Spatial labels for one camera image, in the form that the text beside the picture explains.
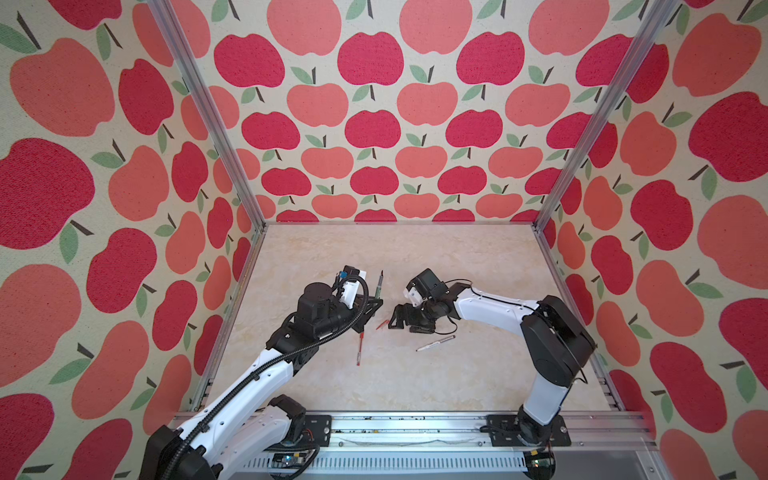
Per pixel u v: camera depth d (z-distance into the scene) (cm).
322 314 60
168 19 70
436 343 88
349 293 66
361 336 91
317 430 75
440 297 69
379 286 73
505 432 73
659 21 70
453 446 73
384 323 92
